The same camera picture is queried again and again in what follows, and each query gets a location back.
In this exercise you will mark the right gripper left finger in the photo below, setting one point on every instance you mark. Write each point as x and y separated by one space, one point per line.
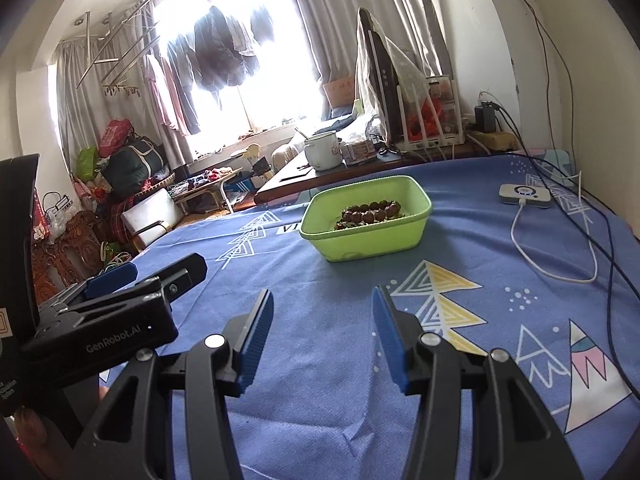
130 433

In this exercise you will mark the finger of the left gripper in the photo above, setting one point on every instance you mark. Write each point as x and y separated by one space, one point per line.
181 276
110 281

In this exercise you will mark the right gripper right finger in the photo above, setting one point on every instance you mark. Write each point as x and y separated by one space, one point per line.
514 434

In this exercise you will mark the left hand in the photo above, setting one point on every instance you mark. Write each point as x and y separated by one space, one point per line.
34 441

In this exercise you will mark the carved wooden bench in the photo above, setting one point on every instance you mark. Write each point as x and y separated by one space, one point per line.
71 258

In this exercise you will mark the white cushioned chair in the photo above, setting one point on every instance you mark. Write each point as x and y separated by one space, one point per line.
151 219

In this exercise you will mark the dark duffel bag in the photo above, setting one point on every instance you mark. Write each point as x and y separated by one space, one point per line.
133 164

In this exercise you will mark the low wooden table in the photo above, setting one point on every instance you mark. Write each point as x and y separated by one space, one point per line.
213 188

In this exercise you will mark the green bag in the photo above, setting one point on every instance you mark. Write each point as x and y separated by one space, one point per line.
86 163

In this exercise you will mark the red bag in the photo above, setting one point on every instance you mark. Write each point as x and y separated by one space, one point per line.
114 137

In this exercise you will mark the dark wooden desk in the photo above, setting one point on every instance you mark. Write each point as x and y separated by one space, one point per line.
297 176

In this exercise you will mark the blue patterned tablecloth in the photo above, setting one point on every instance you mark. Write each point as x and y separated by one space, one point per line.
476 319

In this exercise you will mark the green plastic basket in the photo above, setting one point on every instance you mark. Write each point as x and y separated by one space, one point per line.
367 219

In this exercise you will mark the white enamel mug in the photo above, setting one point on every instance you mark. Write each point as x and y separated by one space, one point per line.
323 151

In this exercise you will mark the grey curtain left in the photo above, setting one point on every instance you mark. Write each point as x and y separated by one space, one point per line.
143 98

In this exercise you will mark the plastic wrapped package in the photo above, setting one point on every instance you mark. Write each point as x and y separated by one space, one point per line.
358 150

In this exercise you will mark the hanging dark clothes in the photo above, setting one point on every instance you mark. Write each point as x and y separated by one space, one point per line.
201 48

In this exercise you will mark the metal drying rack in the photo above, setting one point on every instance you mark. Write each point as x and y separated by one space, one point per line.
117 33

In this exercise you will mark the white charging hub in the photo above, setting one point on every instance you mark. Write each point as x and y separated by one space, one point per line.
524 194

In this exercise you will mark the cardboard box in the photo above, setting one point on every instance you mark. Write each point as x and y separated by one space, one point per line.
340 92

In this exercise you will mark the cloth covered monitor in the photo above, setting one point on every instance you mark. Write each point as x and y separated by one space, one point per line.
380 67

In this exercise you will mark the white wooden rack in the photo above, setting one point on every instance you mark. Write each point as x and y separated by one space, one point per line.
430 115

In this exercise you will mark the black power adapter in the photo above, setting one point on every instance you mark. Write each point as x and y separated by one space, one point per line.
485 118

